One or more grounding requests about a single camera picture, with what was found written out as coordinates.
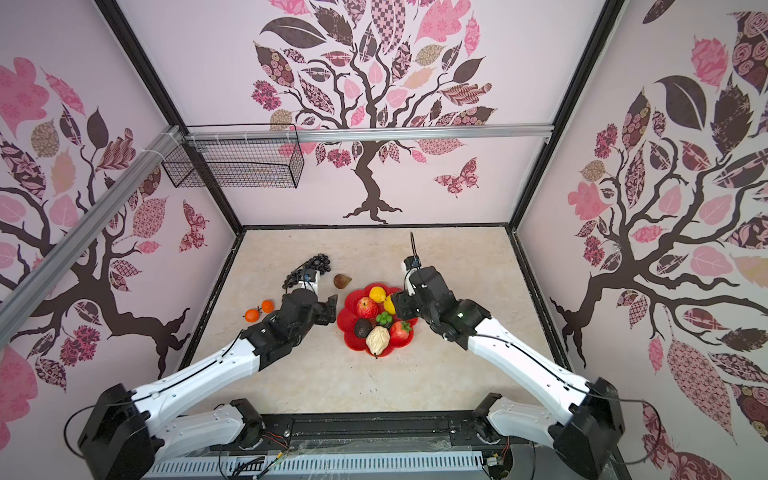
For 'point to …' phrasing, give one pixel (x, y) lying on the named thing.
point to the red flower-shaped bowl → (348, 316)
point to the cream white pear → (377, 339)
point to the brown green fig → (341, 281)
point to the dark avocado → (362, 327)
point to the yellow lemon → (377, 294)
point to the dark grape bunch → (319, 263)
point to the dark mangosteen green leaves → (384, 318)
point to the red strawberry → (401, 329)
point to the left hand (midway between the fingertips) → (324, 300)
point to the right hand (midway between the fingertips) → (400, 291)
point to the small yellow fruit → (389, 305)
